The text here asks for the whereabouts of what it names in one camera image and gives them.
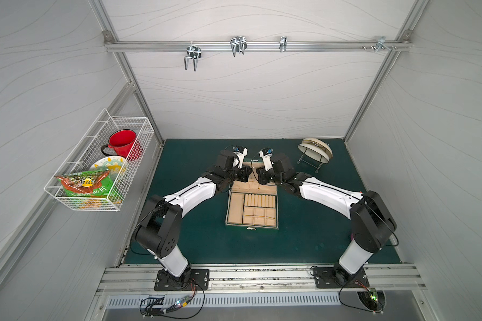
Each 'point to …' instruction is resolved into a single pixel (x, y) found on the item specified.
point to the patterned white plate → (112, 164)
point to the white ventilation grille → (232, 301)
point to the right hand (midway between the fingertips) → (257, 167)
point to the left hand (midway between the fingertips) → (252, 169)
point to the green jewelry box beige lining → (252, 204)
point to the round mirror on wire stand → (316, 152)
